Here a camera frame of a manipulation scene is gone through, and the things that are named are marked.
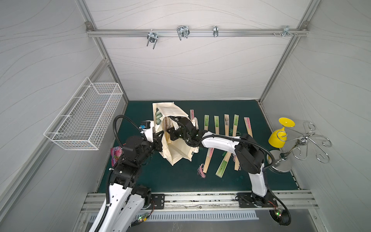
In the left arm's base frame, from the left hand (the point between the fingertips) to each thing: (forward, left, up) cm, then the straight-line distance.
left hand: (160, 132), depth 69 cm
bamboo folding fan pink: (+25, -57, -27) cm, 68 cm away
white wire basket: (+3, +36, +3) cm, 37 cm away
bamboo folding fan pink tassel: (+25, -41, -27) cm, 55 cm away
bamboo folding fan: (+27, -27, -28) cm, 47 cm away
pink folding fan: (+35, -15, -26) cm, 47 cm away
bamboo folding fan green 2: (+24, -48, -27) cm, 60 cm away
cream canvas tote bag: (+5, -17, +1) cm, 18 cm away
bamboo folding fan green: (+24, -34, -27) cm, 50 cm away
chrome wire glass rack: (-3, -71, -26) cm, 76 cm away
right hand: (+10, 0, -12) cm, 16 cm away
